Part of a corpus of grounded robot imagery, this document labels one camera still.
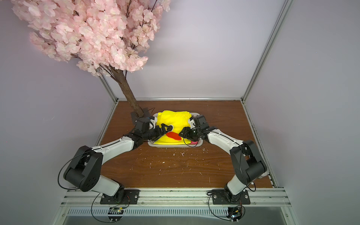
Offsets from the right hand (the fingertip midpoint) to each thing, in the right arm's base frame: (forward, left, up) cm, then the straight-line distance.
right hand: (182, 132), depth 87 cm
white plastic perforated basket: (-5, -11, -5) cm, 13 cm away
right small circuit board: (-40, -29, -13) cm, 50 cm away
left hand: (0, +8, +2) cm, 8 cm away
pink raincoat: (-6, -7, -2) cm, 10 cm away
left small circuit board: (-40, +34, -12) cm, 54 cm away
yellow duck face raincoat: (+11, +4, -1) cm, 11 cm away
